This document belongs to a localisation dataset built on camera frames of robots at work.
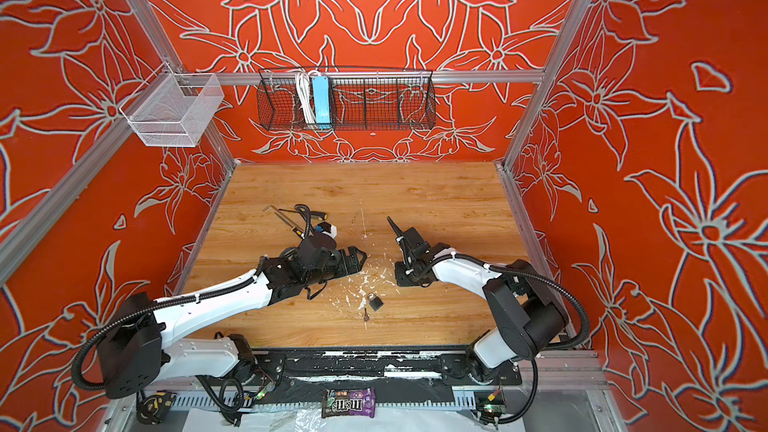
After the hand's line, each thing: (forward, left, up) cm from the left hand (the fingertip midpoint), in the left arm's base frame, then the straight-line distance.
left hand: (358, 258), depth 80 cm
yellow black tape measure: (-35, +44, -10) cm, 57 cm away
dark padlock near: (-7, -5, -12) cm, 15 cm away
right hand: (0, -11, -12) cm, 16 cm away
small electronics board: (-30, -34, -13) cm, 47 cm away
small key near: (-11, -3, -12) cm, 17 cm away
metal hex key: (+25, +36, -12) cm, 46 cm away
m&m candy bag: (-31, -2, -11) cm, 33 cm away
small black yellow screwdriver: (+15, +24, -12) cm, 31 cm away
